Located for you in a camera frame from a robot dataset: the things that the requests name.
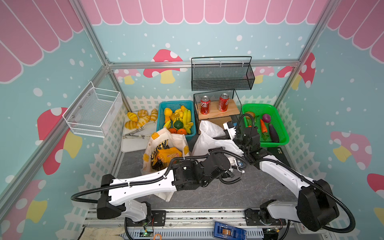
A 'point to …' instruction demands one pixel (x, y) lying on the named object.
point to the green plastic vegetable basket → (259, 109)
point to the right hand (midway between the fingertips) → (213, 139)
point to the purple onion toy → (266, 118)
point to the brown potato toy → (251, 113)
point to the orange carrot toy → (264, 128)
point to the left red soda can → (205, 105)
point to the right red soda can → (223, 102)
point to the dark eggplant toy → (274, 135)
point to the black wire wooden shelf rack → (215, 105)
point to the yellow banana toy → (168, 125)
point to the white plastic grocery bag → (209, 132)
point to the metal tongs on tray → (131, 135)
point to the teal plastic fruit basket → (176, 105)
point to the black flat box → (277, 151)
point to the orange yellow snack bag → (165, 155)
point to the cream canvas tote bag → (177, 141)
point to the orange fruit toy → (181, 131)
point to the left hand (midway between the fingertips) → (223, 157)
